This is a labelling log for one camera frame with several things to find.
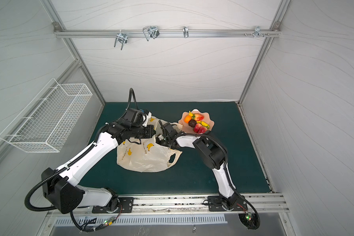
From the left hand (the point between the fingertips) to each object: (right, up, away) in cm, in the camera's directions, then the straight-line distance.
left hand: (158, 130), depth 78 cm
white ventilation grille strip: (-4, -43, -8) cm, 44 cm away
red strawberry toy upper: (+24, +7, +24) cm, 35 cm away
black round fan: (+47, -44, -6) cm, 65 cm away
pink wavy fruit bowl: (+31, +5, +26) cm, 41 cm away
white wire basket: (-52, +3, -12) cm, 53 cm away
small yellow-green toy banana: (+28, +2, +24) cm, 37 cm away
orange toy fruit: (+17, +6, +24) cm, 30 cm away
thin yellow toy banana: (+19, +9, +26) cm, 34 cm away
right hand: (-7, -12, +8) cm, 16 cm away
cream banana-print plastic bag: (-6, -14, -1) cm, 15 cm away
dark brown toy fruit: (+20, +3, +24) cm, 31 cm away
